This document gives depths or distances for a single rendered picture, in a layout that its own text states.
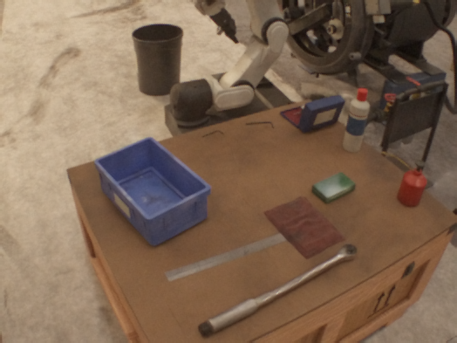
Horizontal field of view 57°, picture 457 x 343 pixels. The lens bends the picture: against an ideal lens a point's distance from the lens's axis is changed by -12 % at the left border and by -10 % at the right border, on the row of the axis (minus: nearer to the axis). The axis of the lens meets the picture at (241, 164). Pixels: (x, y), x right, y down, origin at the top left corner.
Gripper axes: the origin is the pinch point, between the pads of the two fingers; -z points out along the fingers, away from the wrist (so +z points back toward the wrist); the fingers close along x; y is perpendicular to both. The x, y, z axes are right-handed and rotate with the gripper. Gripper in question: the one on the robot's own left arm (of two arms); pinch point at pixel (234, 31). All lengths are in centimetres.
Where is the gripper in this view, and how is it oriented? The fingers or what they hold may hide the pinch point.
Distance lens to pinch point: 239.6
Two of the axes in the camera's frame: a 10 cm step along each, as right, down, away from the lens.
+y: -8.9, 2.8, 3.7
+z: -4.5, -3.6, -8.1
